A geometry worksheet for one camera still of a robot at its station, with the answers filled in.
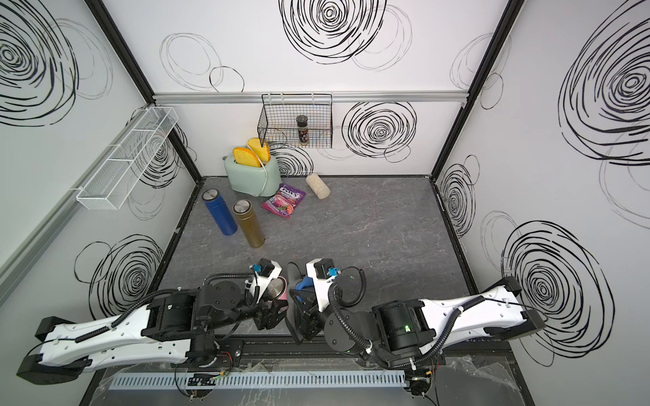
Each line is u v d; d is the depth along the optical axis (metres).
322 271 0.44
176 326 0.46
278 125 0.89
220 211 0.91
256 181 1.02
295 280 0.55
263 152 1.05
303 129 0.86
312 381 0.96
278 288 0.58
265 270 0.53
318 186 1.11
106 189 0.71
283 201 1.07
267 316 0.54
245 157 1.00
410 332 0.39
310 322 0.45
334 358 0.73
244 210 0.81
